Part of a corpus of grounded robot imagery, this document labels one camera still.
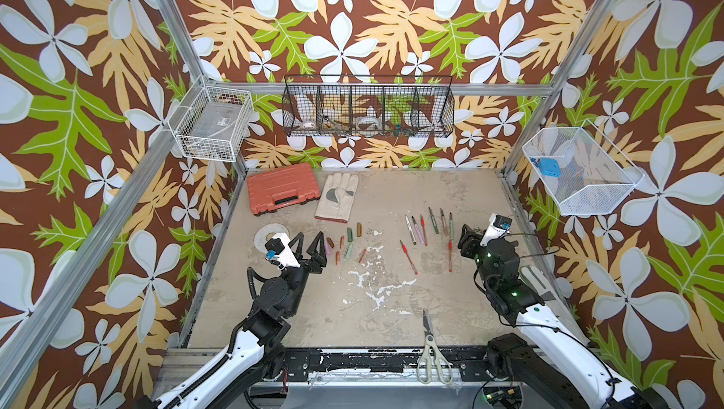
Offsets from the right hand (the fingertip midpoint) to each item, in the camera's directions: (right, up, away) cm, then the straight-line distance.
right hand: (470, 227), depth 81 cm
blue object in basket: (+27, +18, +5) cm, 33 cm away
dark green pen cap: (-36, -5, +19) cm, 41 cm away
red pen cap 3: (-31, -12, +15) cm, 36 cm away
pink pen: (-11, -4, +21) cm, 24 cm away
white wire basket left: (-78, +32, +6) cm, 85 cm away
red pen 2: (-9, -1, +23) cm, 25 cm away
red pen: (-17, -10, +16) cm, 25 cm away
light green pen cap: (-36, -10, +15) cm, 40 cm away
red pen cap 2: (-40, -11, +15) cm, 44 cm away
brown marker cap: (-43, -8, +18) cm, 47 cm away
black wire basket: (-29, +41, +16) cm, 53 cm away
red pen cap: (-39, -6, +18) cm, 43 cm away
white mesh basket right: (+34, +15, -2) cm, 38 cm away
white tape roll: (-67, -4, +21) cm, 70 cm away
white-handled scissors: (-15, -38, -6) cm, 41 cm away
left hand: (-45, -1, -7) cm, 45 cm away
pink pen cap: (-44, -9, +16) cm, 47 cm away
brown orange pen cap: (-32, -3, +21) cm, 39 cm away
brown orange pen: (-1, -1, +23) cm, 23 cm away
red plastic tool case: (-63, +13, +28) cm, 71 cm away
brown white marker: (-13, -6, +18) cm, 23 cm away
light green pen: (+1, -2, +21) cm, 21 cm away
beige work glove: (-42, +9, +30) cm, 53 cm away
